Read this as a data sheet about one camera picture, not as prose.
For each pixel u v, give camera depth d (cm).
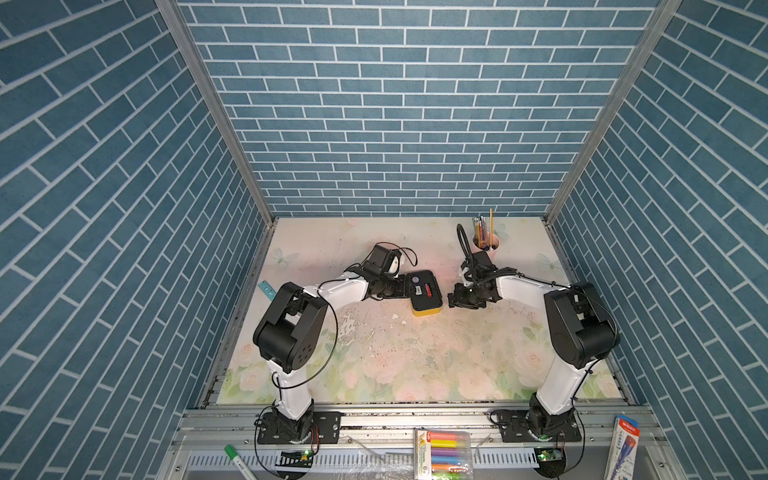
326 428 73
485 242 100
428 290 97
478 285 74
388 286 81
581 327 50
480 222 97
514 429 73
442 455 69
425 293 96
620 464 68
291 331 49
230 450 70
